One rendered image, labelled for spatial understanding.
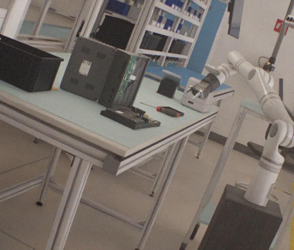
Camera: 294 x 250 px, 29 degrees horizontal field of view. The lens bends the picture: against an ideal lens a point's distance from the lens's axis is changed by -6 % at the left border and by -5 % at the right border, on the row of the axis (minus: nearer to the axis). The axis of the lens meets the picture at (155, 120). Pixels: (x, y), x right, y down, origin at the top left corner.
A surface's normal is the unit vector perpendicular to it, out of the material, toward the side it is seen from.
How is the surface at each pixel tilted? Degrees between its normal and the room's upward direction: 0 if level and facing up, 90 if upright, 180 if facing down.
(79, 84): 90
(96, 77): 90
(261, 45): 90
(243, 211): 90
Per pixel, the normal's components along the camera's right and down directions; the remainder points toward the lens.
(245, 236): -0.12, 0.12
